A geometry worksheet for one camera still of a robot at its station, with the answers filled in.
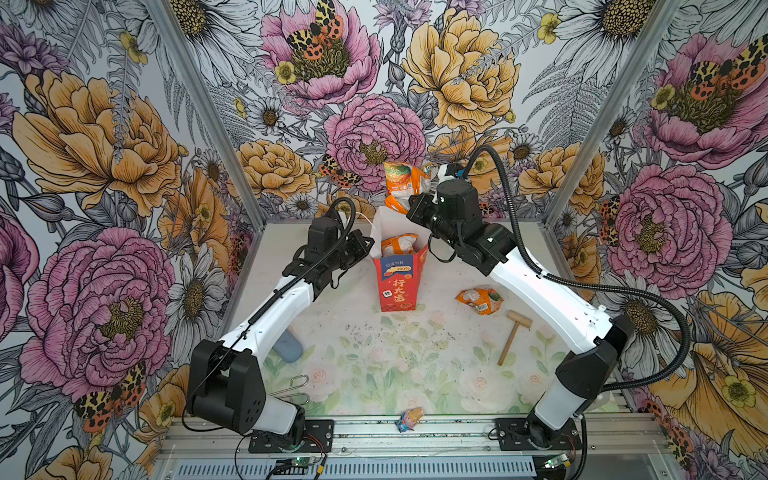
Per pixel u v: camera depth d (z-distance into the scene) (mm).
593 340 426
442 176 628
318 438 732
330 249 587
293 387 827
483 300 913
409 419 745
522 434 699
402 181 700
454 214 528
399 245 934
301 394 812
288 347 865
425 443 745
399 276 832
